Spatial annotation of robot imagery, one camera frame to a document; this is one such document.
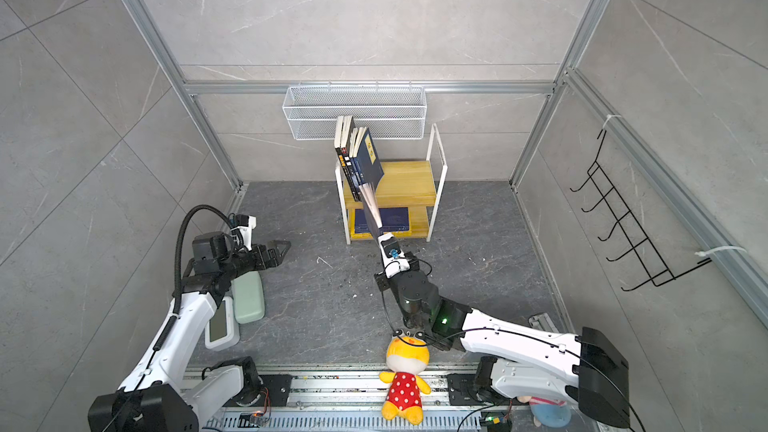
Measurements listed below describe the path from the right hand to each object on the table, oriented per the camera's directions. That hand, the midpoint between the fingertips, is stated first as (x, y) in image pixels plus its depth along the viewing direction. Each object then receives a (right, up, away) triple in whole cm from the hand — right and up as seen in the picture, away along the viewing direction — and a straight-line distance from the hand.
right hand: (384, 242), depth 71 cm
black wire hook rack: (+55, -6, -11) cm, 56 cm away
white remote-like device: (+45, -24, +13) cm, 53 cm away
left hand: (-30, 0, +10) cm, 32 cm away
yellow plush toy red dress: (+6, -28, +1) cm, 29 cm away
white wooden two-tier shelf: (+12, +18, +23) cm, 31 cm away
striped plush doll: (+37, -38, -5) cm, 53 cm away
